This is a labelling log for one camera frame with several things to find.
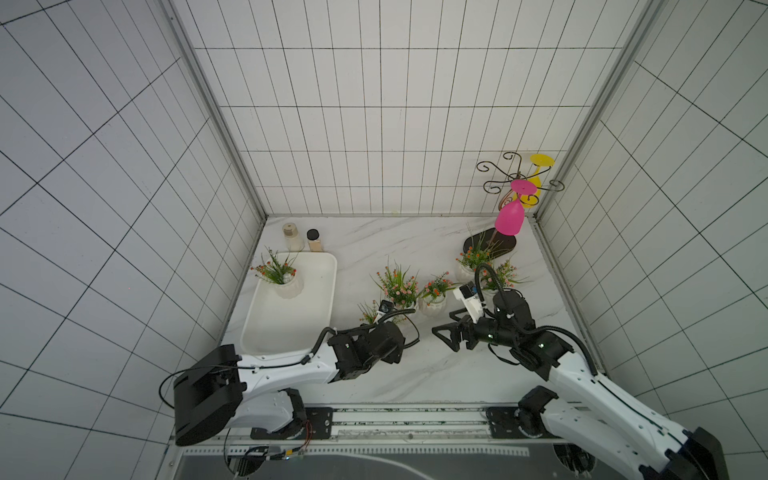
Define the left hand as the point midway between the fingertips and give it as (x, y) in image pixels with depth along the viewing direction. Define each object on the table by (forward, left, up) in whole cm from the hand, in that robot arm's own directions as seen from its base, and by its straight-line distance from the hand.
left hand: (383, 339), depth 82 cm
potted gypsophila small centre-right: (+8, -14, +7) cm, 18 cm away
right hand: (+3, -16, +9) cm, 19 cm away
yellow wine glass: (+54, -52, +22) cm, 79 cm away
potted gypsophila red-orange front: (+3, +4, +11) cm, 12 cm away
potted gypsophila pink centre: (+12, -4, +9) cm, 15 cm away
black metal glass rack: (+45, -40, +26) cm, 65 cm away
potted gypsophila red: (+19, +33, +3) cm, 38 cm away
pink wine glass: (+34, -40, +16) cm, 55 cm away
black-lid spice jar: (+33, +25, +3) cm, 41 cm away
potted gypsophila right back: (+22, -28, +11) cm, 37 cm away
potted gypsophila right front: (+17, -36, +9) cm, 40 cm away
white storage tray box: (+6, +34, -5) cm, 35 cm away
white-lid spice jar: (+36, +34, -1) cm, 49 cm away
